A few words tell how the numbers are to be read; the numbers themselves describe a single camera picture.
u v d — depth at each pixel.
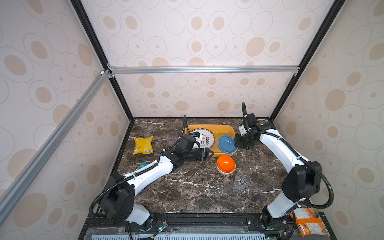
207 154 0.71
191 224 0.74
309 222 0.72
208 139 1.03
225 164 0.90
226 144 0.87
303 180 0.44
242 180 0.87
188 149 0.64
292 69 0.90
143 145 1.00
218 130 1.12
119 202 0.41
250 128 0.61
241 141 0.76
